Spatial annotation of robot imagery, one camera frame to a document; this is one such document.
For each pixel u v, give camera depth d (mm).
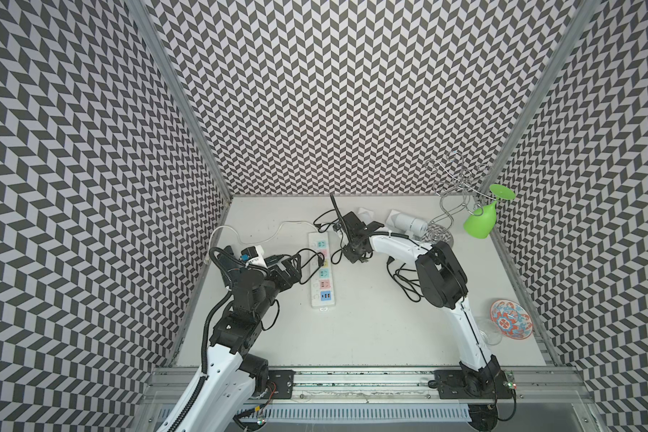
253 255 655
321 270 926
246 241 1054
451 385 722
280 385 719
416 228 987
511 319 839
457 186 806
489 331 807
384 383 746
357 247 742
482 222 823
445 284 576
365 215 1070
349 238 806
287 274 675
